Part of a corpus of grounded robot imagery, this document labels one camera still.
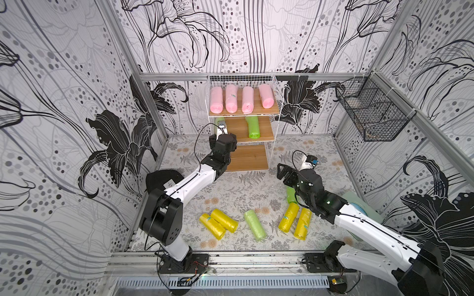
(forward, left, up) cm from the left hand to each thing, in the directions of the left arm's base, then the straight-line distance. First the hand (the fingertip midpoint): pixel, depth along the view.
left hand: (224, 137), depth 86 cm
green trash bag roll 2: (+8, +3, +4) cm, 9 cm away
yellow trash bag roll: (-35, +3, -21) cm, 41 cm away
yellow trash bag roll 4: (-33, -36, -18) cm, 53 cm away
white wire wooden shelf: (+7, -14, -22) cm, 27 cm away
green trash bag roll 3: (-34, -16, -22) cm, 43 cm away
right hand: (-15, -28, -2) cm, 32 cm away
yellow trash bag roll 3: (-28, -33, -19) cm, 47 cm away
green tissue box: (-26, -63, -13) cm, 69 cm away
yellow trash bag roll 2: (-32, -2, -21) cm, 38 cm away
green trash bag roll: (+3, -14, +4) cm, 15 cm away
